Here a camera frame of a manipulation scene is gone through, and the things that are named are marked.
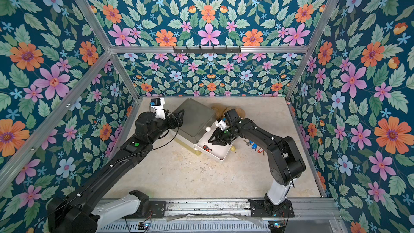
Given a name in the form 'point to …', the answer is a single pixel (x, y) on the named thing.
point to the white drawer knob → (208, 129)
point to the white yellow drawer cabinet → (190, 145)
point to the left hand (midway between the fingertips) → (177, 109)
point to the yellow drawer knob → (233, 149)
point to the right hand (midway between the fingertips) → (211, 141)
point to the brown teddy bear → (220, 110)
